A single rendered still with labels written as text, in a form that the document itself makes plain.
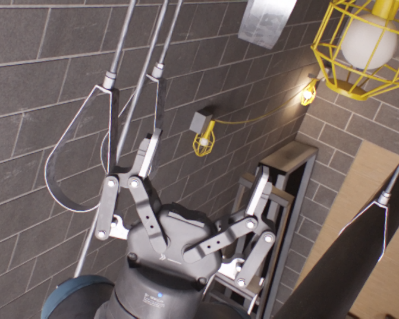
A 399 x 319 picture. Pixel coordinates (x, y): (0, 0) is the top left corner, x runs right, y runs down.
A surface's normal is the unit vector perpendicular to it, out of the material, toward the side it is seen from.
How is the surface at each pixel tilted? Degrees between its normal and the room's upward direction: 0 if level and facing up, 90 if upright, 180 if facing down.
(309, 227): 90
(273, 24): 125
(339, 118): 90
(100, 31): 90
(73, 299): 32
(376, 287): 90
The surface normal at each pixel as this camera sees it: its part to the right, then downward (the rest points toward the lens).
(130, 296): -0.61, 0.10
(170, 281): 0.32, -0.87
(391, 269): -0.43, 0.21
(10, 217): 0.84, 0.44
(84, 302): 0.03, -0.88
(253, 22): -0.27, 0.83
